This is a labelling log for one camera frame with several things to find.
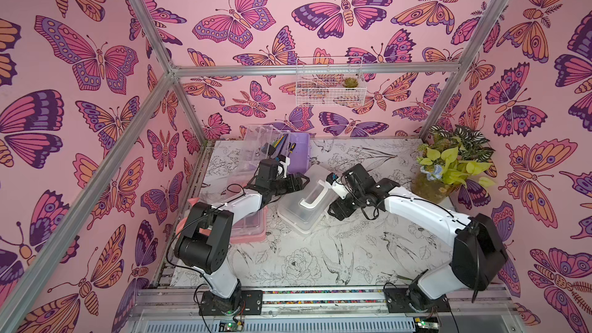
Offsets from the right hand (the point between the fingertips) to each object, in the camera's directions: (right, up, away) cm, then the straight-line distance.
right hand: (337, 202), depth 85 cm
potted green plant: (+40, +16, -4) cm, 43 cm away
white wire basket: (-1, +48, +10) cm, 49 cm away
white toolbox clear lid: (-11, 0, -1) cm, 11 cm away
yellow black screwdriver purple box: (-17, +23, +31) cm, 42 cm away
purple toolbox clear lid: (-32, +24, +22) cm, 46 cm away
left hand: (-11, +8, +5) cm, 15 cm away
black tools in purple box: (-23, +22, +23) cm, 39 cm away
